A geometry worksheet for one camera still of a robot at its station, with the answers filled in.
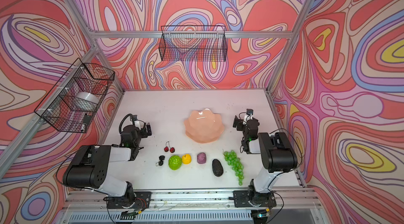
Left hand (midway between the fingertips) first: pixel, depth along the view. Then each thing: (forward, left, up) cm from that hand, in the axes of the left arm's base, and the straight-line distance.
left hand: (142, 122), depth 94 cm
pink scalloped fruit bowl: (+1, -37, -5) cm, 38 cm away
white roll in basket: (-5, +17, +26) cm, 31 cm away
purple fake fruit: (-21, -36, -2) cm, 42 cm away
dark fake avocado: (-26, -44, -2) cm, 51 cm away
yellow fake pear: (-21, -28, -3) cm, 35 cm away
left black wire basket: (-4, +26, +23) cm, 35 cm away
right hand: (+3, -62, -1) cm, 63 cm away
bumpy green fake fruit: (-24, -22, -1) cm, 33 cm away
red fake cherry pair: (-15, -19, -5) cm, 24 cm away
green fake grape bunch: (-22, -53, -2) cm, 57 cm away
